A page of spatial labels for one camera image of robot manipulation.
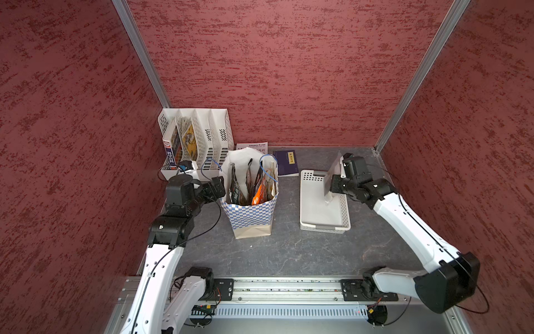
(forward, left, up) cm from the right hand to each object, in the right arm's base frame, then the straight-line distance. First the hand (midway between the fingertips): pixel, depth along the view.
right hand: (332, 185), depth 80 cm
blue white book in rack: (+24, +71, -1) cm, 75 cm away
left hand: (-5, +45, +9) cm, 46 cm away
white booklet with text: (+39, +30, -17) cm, 52 cm away
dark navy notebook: (+29, +16, -19) cm, 38 cm away
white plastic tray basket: (-4, +5, -18) cm, 19 cm away
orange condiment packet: (-9, +30, +5) cm, 31 cm away
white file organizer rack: (+40, +55, -7) cm, 69 cm away
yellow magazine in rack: (+30, +65, -1) cm, 71 cm away
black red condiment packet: (0, +39, -6) cm, 40 cm away
